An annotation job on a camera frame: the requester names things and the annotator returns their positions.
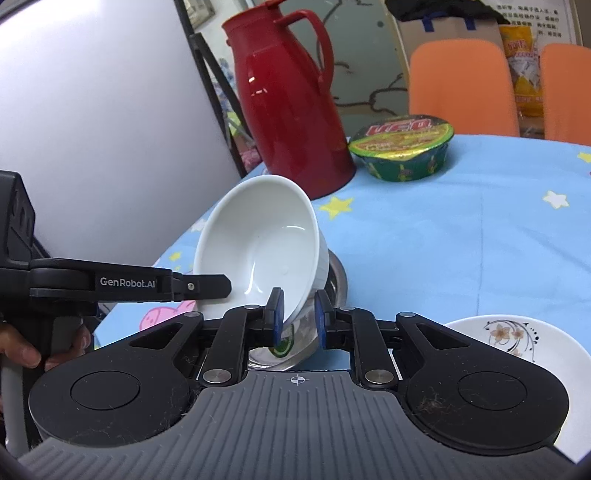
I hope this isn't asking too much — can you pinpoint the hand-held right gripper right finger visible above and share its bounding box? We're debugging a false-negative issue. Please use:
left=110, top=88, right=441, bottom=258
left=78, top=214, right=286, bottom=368
left=314, top=290, right=505, bottom=391

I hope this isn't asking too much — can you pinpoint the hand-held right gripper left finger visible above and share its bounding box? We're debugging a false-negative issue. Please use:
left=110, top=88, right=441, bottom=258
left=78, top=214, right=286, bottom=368
left=99, top=287, right=287, bottom=388

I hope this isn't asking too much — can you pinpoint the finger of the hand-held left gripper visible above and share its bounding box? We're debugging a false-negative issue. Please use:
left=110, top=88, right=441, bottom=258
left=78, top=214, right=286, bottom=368
left=171, top=273, right=232, bottom=301

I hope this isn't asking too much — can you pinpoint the stainless steel bowl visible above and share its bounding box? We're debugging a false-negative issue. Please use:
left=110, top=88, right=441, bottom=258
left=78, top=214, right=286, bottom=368
left=249, top=249, right=348, bottom=372

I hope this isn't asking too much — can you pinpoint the white ceramic bowl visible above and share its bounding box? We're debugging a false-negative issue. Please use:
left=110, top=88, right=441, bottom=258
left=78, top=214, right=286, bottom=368
left=193, top=174, right=329, bottom=324

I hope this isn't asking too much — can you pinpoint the person's left hand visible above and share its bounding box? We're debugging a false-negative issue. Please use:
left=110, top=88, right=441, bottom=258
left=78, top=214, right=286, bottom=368
left=0, top=320, right=93, bottom=372

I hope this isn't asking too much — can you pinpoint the white panel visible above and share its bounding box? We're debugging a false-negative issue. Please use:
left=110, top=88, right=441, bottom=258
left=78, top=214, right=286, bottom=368
left=0, top=0, right=243, bottom=278

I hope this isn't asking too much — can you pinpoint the black stand pole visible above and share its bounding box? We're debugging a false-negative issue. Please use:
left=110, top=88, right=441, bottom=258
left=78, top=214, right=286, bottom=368
left=173, top=0, right=247, bottom=178

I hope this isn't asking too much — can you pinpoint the red thermos jug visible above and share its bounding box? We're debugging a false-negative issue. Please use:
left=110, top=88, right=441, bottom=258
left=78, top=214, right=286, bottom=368
left=222, top=0, right=357, bottom=200

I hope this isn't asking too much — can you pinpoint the green instant noodle cup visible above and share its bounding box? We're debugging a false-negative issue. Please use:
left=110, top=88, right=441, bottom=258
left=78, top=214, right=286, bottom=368
left=348, top=114, right=454, bottom=182

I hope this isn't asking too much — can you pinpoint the large white floral plate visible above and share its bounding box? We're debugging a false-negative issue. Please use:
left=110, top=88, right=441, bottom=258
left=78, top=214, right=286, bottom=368
left=443, top=315, right=591, bottom=463

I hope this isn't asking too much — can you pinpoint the orange chair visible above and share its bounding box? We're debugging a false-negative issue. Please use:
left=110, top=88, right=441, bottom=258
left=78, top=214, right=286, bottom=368
left=409, top=39, right=520, bottom=138
left=539, top=44, right=591, bottom=144

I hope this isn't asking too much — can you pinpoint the yellow snack packet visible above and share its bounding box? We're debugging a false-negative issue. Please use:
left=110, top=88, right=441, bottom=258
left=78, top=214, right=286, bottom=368
left=499, top=25, right=546, bottom=118

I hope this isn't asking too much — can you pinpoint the cardboard box with black bag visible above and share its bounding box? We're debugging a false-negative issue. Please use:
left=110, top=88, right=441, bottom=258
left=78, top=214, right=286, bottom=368
left=398, top=16, right=504, bottom=81

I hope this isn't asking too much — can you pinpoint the black cloth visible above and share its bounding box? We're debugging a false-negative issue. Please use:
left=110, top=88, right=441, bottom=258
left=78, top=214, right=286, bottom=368
left=384, top=0, right=511, bottom=24

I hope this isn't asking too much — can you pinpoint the white text wall poster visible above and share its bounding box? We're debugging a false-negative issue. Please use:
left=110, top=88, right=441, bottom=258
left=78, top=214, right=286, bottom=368
left=489, top=0, right=583, bottom=44

